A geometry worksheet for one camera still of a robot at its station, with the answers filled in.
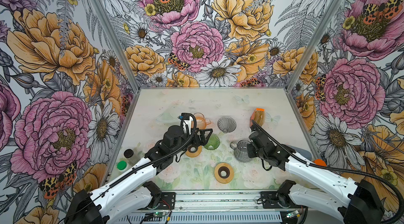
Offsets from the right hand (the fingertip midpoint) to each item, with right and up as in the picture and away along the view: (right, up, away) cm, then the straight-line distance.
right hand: (251, 150), depth 83 cm
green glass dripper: (-20, +2, +7) cm, 21 cm away
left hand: (-24, +10, -7) cm, 27 cm away
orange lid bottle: (+41, -9, +7) cm, 42 cm away
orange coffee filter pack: (+8, +17, +13) cm, 22 cm away
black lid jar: (-62, -1, -3) cm, 62 cm away
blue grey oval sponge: (+30, -2, +4) cm, 30 cm away
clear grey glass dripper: (-11, +12, +14) cm, 21 cm away
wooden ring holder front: (-14, -12, 0) cm, 19 cm away
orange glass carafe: (-26, +12, +13) cm, 32 cm away
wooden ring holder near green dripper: (-31, -2, +6) cm, 31 cm away
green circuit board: (+16, -25, -11) cm, 31 cm away
